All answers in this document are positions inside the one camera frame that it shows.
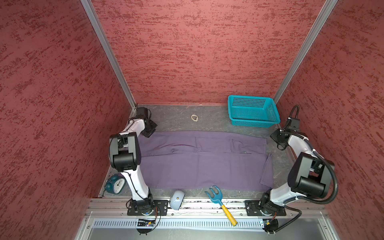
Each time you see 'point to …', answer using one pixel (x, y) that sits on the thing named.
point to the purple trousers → (205, 159)
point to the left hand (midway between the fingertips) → (155, 131)
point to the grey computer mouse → (176, 199)
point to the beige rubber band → (193, 119)
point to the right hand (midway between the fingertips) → (272, 138)
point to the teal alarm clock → (115, 184)
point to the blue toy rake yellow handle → (217, 198)
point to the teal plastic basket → (252, 111)
